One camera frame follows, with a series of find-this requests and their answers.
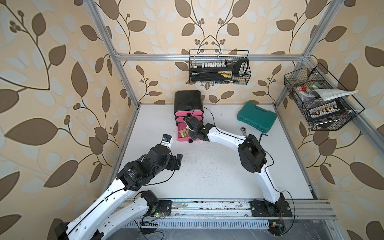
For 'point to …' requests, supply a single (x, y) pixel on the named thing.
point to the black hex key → (266, 135)
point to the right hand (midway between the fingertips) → (195, 128)
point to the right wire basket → (300, 83)
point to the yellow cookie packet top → (184, 132)
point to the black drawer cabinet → (188, 100)
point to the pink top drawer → (193, 113)
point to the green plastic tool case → (259, 118)
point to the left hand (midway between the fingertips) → (174, 153)
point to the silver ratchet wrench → (243, 129)
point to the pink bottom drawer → (182, 125)
